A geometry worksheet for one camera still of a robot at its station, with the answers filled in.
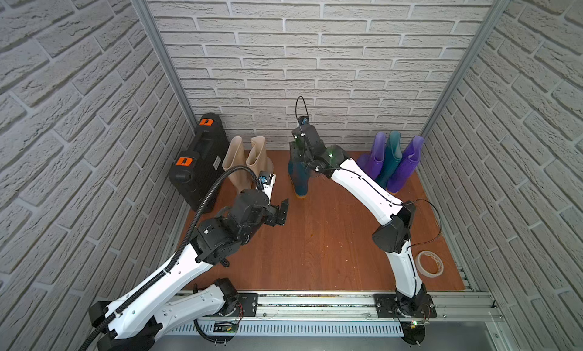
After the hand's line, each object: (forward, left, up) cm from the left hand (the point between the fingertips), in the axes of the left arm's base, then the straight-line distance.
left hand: (277, 193), depth 66 cm
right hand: (+23, -8, -1) cm, 24 cm away
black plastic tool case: (+12, +30, -5) cm, 32 cm away
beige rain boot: (+19, +16, -4) cm, 26 cm away
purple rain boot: (+17, -34, -4) cm, 38 cm away
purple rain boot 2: (+17, -48, -7) cm, 52 cm away
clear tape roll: (-13, -59, -28) cm, 67 cm away
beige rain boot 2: (+18, +9, -5) cm, 21 cm away
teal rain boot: (+20, -42, -4) cm, 47 cm away
